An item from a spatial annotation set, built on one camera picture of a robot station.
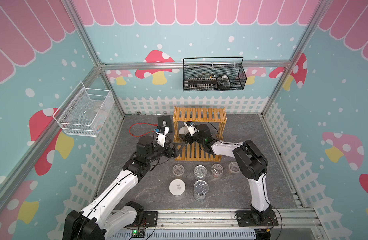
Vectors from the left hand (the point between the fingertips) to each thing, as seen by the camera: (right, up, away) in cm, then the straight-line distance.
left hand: (178, 144), depth 76 cm
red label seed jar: (+22, -16, +10) cm, 29 cm away
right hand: (+3, +7, +21) cm, 22 cm away
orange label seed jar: (-1, -16, +10) cm, 19 cm away
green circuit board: (-20, -44, -3) cm, 48 cm away
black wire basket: (+21, +40, +17) cm, 49 cm away
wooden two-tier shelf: (+11, +8, +6) cm, 15 cm away
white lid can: (+2, +6, +20) cm, 21 cm away
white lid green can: (-1, -23, 0) cm, 23 cm away
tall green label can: (+11, -22, -2) cm, 25 cm away
